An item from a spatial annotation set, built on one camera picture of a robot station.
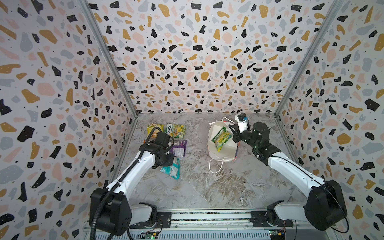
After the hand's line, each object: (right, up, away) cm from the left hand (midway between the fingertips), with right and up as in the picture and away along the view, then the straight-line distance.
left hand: (170, 161), depth 83 cm
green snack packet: (-1, +16, +23) cm, 28 cm away
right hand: (+33, +20, -4) cm, 39 cm away
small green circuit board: (-7, -33, -12) cm, 36 cm away
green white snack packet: (+30, +12, +12) cm, 35 cm away
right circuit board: (+54, -33, -11) cm, 64 cm away
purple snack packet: (+3, +4, +14) cm, 15 cm away
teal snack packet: (+1, -6, +2) cm, 6 cm away
